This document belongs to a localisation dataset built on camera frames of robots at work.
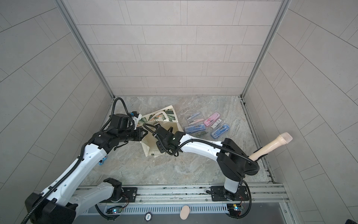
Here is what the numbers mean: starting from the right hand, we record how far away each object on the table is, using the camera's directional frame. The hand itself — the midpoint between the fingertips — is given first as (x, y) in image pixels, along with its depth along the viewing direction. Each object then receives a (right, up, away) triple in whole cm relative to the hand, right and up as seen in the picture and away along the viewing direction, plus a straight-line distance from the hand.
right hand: (162, 144), depth 82 cm
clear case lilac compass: (+20, +16, +23) cm, 34 cm away
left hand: (-5, +9, -6) cm, 12 cm away
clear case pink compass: (+21, +12, +18) cm, 31 cm away
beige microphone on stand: (+57, +9, -22) cm, 62 cm away
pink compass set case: (+33, +14, +20) cm, 41 cm away
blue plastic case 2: (+36, +5, +12) cm, 38 cm away
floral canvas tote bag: (+3, +17, -5) cm, 18 cm away
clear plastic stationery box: (+36, +10, +17) cm, 41 cm away
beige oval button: (+14, -28, -16) cm, 35 cm away
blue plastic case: (+20, +7, +14) cm, 26 cm away
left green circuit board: (-20, -27, -16) cm, 37 cm away
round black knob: (-4, -29, -16) cm, 34 cm away
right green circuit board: (+39, -27, -13) cm, 50 cm away
